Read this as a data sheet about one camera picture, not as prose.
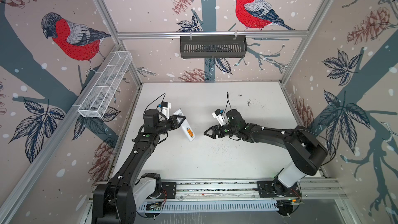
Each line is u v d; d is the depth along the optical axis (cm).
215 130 76
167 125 71
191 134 81
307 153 46
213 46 105
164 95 68
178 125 74
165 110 74
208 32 92
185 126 79
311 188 75
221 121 78
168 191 73
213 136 76
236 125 70
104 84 79
